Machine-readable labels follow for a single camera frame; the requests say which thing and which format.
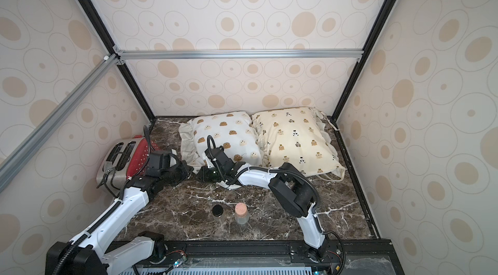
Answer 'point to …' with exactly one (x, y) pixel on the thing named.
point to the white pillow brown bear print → (234, 131)
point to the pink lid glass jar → (241, 213)
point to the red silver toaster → (123, 160)
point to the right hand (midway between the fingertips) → (202, 174)
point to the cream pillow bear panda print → (297, 137)
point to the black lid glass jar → (217, 210)
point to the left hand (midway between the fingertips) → (200, 166)
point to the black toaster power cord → (103, 181)
